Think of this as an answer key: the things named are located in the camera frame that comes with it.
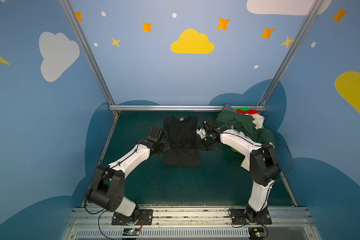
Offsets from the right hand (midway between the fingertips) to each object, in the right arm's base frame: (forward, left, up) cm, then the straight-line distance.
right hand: (196, 146), depth 91 cm
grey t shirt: (+37, -24, 0) cm, 44 cm away
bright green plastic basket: (-15, -14, +23) cm, 31 cm away
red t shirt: (+34, -41, -1) cm, 53 cm away
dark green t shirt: (+19, -33, 0) cm, 38 cm away
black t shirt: (+12, +10, -7) cm, 17 cm away
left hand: (-2, +16, +2) cm, 16 cm away
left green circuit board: (-44, +31, -10) cm, 55 cm away
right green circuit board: (-41, -30, -11) cm, 52 cm away
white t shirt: (+25, -45, -1) cm, 52 cm away
